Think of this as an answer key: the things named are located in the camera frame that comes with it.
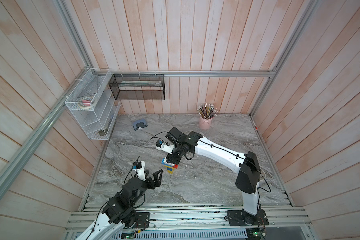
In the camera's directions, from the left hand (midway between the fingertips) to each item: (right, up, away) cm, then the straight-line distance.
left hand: (155, 173), depth 78 cm
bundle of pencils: (+34, +36, +30) cm, 57 cm away
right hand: (+7, +7, +4) cm, 11 cm away
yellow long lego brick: (+9, +1, +6) cm, 11 cm away
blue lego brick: (+4, +4, +3) cm, 7 cm away
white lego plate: (+5, +6, +1) cm, 8 cm away
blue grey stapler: (-17, +27, +34) cm, 46 cm away
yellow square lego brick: (+7, -3, +12) cm, 14 cm away
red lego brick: (+11, +3, +4) cm, 12 cm away
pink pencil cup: (+32, +27, +29) cm, 51 cm away
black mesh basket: (-16, +53, +23) cm, 60 cm away
